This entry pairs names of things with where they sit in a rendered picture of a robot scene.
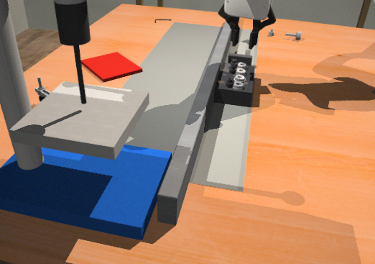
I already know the long grey square bar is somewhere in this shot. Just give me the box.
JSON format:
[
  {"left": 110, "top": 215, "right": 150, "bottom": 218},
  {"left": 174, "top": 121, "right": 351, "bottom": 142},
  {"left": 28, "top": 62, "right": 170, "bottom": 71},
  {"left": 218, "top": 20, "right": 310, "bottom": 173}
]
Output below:
[{"left": 157, "top": 21, "right": 231, "bottom": 225}]

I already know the grey toggle clamp with red handle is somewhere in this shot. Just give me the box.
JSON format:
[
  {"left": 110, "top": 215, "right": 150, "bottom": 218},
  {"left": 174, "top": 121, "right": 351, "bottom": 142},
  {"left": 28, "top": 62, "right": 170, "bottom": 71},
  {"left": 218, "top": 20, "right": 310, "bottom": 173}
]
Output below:
[{"left": 35, "top": 77, "right": 51, "bottom": 101}]

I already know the red flat square plate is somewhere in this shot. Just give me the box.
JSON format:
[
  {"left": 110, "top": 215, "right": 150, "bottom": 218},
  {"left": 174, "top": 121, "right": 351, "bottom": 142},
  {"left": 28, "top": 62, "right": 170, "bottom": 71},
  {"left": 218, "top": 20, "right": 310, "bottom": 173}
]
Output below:
[{"left": 81, "top": 52, "right": 142, "bottom": 82}]

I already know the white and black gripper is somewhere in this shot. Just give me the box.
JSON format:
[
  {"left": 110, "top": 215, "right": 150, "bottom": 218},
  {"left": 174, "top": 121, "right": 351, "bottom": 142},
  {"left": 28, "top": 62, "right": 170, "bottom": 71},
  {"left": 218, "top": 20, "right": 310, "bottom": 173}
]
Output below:
[{"left": 218, "top": 0, "right": 276, "bottom": 50}]

